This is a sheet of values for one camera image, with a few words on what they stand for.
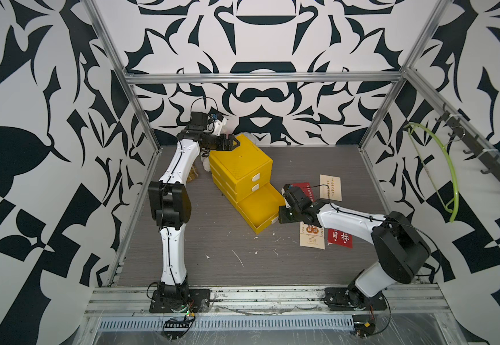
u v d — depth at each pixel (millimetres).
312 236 891
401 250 451
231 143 850
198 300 743
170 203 566
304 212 692
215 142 825
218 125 852
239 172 833
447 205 700
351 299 669
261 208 979
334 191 1025
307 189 1038
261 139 1228
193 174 1073
